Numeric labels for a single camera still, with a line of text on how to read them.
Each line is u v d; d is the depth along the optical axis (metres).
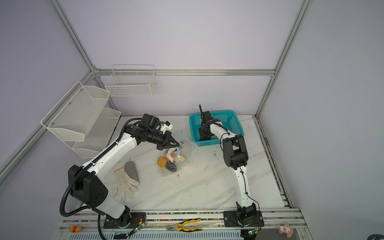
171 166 0.84
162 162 0.88
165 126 0.75
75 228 0.70
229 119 1.12
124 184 0.84
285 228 0.69
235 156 0.61
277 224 0.72
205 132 0.96
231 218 0.73
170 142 0.72
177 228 0.70
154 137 0.66
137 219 0.73
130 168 0.88
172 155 0.82
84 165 0.45
